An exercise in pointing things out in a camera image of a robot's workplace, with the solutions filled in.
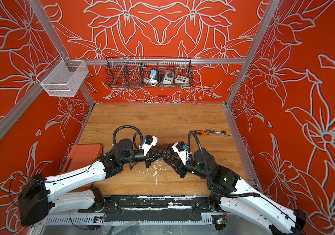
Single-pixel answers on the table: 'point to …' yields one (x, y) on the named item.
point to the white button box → (182, 80)
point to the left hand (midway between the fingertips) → (165, 152)
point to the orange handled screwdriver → (200, 132)
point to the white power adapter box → (168, 78)
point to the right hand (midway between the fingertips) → (166, 160)
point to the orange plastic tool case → (82, 155)
